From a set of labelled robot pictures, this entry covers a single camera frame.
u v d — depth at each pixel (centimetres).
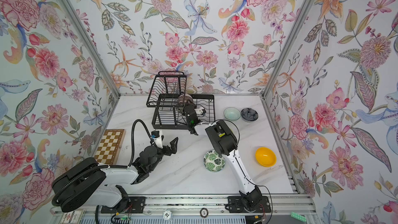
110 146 91
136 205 74
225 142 63
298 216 70
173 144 79
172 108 88
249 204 65
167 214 67
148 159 65
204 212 72
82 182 45
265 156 88
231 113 107
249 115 107
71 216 70
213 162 87
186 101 103
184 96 104
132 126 63
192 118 86
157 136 73
